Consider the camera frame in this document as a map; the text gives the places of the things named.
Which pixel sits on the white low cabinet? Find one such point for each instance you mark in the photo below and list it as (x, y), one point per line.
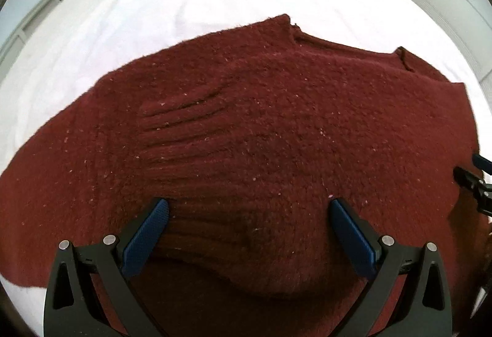
(16, 41)

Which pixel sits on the dark red knitted sweater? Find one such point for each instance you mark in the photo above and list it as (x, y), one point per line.
(248, 133)

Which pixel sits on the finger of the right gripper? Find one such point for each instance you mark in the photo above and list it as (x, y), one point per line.
(482, 163)
(480, 190)

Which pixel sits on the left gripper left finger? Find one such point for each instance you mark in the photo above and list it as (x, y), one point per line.
(88, 291)

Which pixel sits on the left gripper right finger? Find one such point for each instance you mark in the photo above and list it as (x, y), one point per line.
(423, 307)

